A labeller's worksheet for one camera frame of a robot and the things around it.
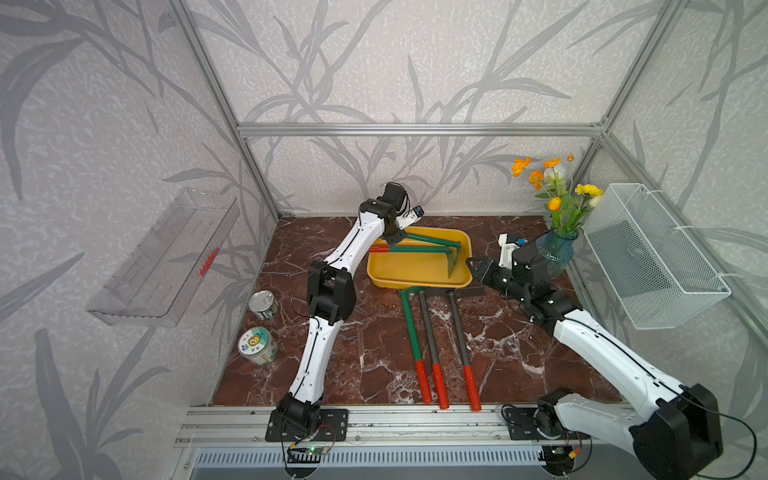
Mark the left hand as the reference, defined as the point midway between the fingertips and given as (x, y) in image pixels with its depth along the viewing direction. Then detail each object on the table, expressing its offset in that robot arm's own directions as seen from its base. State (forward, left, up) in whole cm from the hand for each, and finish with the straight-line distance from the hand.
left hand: (394, 229), depth 100 cm
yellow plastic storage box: (-8, -11, -14) cm, 19 cm away
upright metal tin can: (-25, +39, -7) cm, 47 cm away
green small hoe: (+1, -22, -10) cm, 24 cm away
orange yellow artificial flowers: (-3, -52, +14) cm, 54 cm away
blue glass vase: (-10, -51, +3) cm, 52 cm away
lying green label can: (-38, +36, -5) cm, 52 cm away
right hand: (-20, -21, +10) cm, 31 cm away
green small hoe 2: (0, -8, -11) cm, 13 cm away
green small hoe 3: (-40, -8, -11) cm, 43 cm away
